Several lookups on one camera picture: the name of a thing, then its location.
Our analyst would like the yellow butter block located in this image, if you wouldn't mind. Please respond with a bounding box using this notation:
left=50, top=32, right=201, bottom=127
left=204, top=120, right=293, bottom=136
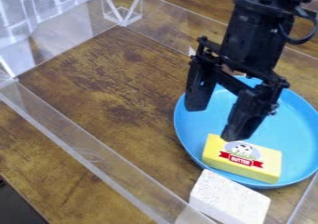
left=202, top=134, right=282, bottom=184

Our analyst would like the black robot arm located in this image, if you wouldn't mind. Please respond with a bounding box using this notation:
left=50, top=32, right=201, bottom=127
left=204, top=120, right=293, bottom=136
left=186, top=0, right=318, bottom=141

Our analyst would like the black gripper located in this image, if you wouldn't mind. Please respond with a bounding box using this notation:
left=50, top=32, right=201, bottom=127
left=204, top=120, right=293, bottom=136
left=185, top=0, right=295, bottom=112

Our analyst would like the blue round tray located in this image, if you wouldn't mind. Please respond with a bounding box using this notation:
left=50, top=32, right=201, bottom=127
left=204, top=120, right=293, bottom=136
left=173, top=75, right=318, bottom=190

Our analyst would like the white speckled block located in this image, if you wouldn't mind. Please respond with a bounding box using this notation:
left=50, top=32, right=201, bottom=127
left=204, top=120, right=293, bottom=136
left=189, top=169, right=272, bottom=224

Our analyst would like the black cable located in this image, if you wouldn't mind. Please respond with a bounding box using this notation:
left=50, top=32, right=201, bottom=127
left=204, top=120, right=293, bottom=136
left=278, top=6, right=318, bottom=46

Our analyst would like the clear acrylic enclosure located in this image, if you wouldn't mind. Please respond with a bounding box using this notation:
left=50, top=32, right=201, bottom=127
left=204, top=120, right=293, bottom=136
left=0, top=0, right=318, bottom=224

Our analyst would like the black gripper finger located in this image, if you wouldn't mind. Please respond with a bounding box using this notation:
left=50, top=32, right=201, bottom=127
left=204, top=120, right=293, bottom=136
left=221, top=85, right=285, bottom=141

